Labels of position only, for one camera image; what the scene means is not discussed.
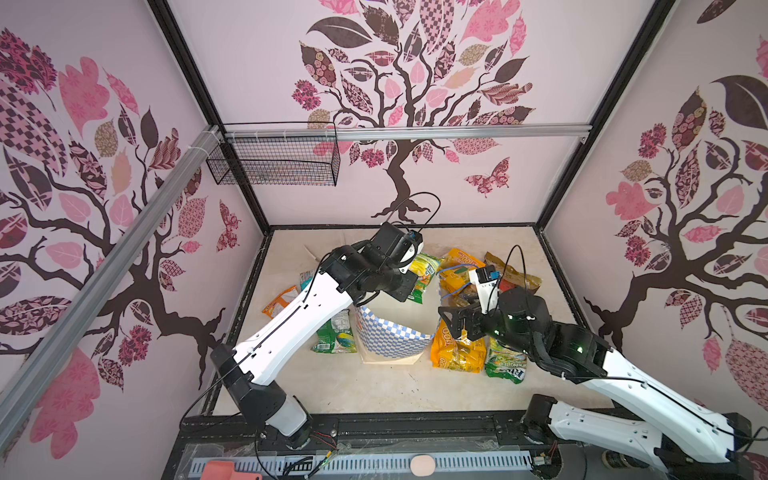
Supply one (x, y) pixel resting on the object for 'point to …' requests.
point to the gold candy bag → (521, 279)
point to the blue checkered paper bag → (381, 343)
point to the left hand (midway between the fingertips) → (403, 285)
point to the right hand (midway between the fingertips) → (454, 302)
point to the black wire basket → (278, 161)
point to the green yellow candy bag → (425, 266)
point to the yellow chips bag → (461, 354)
